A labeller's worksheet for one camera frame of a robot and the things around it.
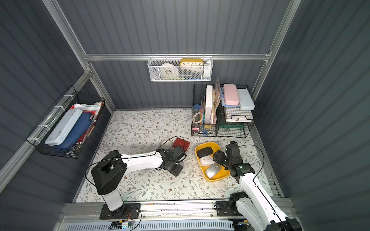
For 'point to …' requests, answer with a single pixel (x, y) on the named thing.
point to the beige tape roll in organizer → (195, 114)
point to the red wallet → (181, 143)
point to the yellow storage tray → (201, 170)
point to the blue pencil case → (76, 133)
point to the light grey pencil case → (246, 101)
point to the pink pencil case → (231, 94)
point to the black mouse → (204, 151)
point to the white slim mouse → (205, 160)
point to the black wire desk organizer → (222, 110)
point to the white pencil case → (55, 138)
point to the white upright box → (208, 104)
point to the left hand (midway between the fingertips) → (177, 170)
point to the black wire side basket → (93, 104)
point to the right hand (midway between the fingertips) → (221, 159)
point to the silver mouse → (213, 170)
